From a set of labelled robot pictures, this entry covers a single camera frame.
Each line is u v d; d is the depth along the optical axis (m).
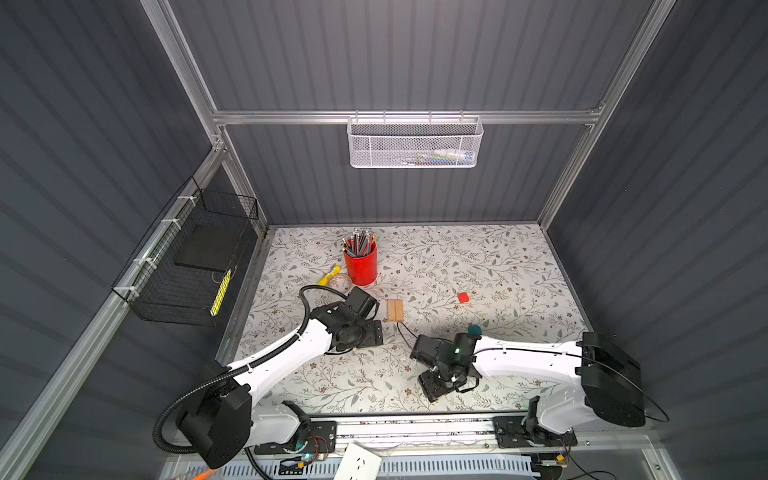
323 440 0.72
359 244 0.97
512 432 0.73
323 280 1.02
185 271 0.73
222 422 0.40
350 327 0.60
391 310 0.96
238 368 0.44
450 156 0.91
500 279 1.05
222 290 0.69
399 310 0.96
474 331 0.93
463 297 0.99
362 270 0.98
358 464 0.67
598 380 0.42
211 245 0.80
